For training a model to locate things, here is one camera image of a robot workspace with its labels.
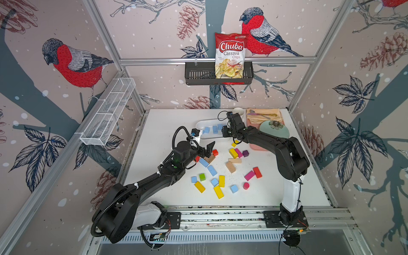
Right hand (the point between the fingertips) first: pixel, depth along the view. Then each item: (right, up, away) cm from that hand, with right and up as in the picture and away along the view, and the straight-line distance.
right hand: (222, 129), depth 98 cm
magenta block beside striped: (+10, -15, -2) cm, 18 cm away
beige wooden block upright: (+4, -22, -7) cm, 23 cm away
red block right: (+19, -24, -9) cm, 32 cm away
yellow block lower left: (-14, -31, -14) cm, 37 cm away
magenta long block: (+14, -26, -11) cm, 32 cm away
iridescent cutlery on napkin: (+38, +10, +20) cm, 44 cm away
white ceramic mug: (+12, +13, +12) cm, 22 cm away
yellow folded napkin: (+28, +7, +16) cm, 33 cm away
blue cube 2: (-17, -28, -11) cm, 34 cm away
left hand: (-8, -3, -19) cm, 21 cm away
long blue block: (-4, -1, +11) cm, 12 cm away
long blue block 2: (-7, -24, -8) cm, 26 cm away
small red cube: (-5, -14, -3) cm, 15 cm away
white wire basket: (-59, +3, -26) cm, 65 cm away
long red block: (-16, -18, -3) cm, 24 cm away
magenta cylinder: (+11, -30, -16) cm, 35 cm away
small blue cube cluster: (-12, -20, -6) cm, 23 cm away
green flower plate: (+38, 0, +11) cm, 40 cm away
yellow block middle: (-1, -28, -13) cm, 31 cm away
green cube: (-12, -27, -11) cm, 31 cm away
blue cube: (-10, -1, +9) cm, 14 cm away
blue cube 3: (-6, -28, -13) cm, 32 cm away
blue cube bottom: (+5, -31, -15) cm, 35 cm away
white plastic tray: (-7, 0, +12) cm, 14 cm away
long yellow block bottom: (-4, -33, -15) cm, 37 cm away
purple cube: (+14, -15, -3) cm, 20 cm away
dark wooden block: (-8, -18, -4) cm, 20 cm away
